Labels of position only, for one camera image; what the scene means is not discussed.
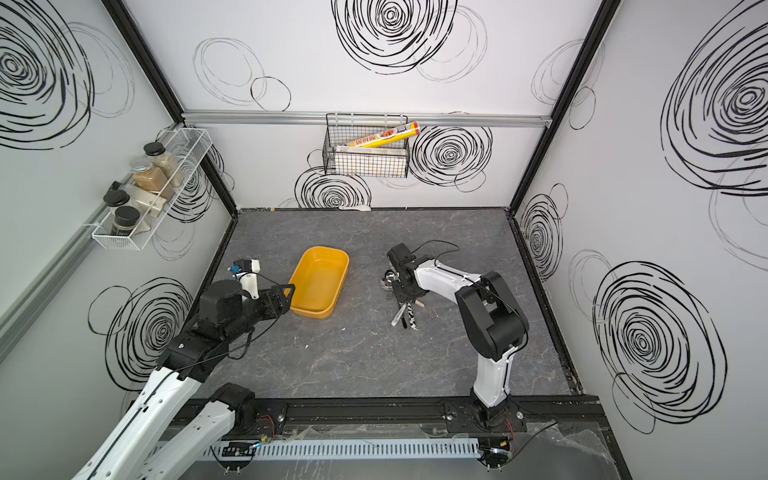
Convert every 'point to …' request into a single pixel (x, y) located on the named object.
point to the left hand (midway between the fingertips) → (283, 288)
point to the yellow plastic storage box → (318, 278)
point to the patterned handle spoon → (411, 316)
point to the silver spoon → (397, 316)
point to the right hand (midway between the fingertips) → (408, 292)
